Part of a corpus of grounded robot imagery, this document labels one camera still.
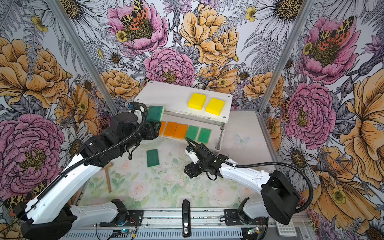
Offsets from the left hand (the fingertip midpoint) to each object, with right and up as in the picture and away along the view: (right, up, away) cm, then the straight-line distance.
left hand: (154, 129), depth 66 cm
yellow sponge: (+28, +11, +11) cm, 32 cm away
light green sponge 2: (+23, -5, +31) cm, 39 cm away
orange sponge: (+8, -2, +37) cm, 37 cm away
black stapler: (+13, -41, +5) cm, 44 cm away
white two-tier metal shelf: (+16, +7, +8) cm, 19 cm away
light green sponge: (+15, -3, +33) cm, 37 cm away
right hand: (+16, -23, +16) cm, 32 cm away
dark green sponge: (-9, -19, +29) cm, 35 cm away
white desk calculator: (+60, -47, +4) cm, 76 cm away
